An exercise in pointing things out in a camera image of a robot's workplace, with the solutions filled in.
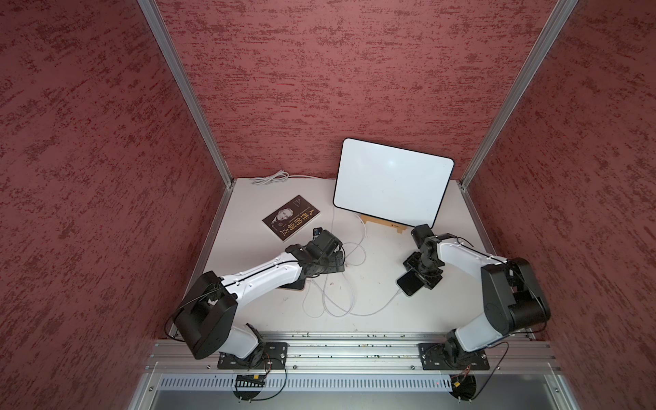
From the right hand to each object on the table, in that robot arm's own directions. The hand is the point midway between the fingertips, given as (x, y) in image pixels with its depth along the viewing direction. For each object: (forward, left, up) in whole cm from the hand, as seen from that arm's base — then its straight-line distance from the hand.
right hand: (412, 277), depth 90 cm
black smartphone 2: (-13, +37, +30) cm, 49 cm away
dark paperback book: (+27, +46, +2) cm, 54 cm away
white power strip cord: (+50, +55, +5) cm, 74 cm away
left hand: (+1, +30, +7) cm, 31 cm away
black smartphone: (-3, +2, +2) cm, 4 cm away
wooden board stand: (+19, +2, +4) cm, 20 cm away
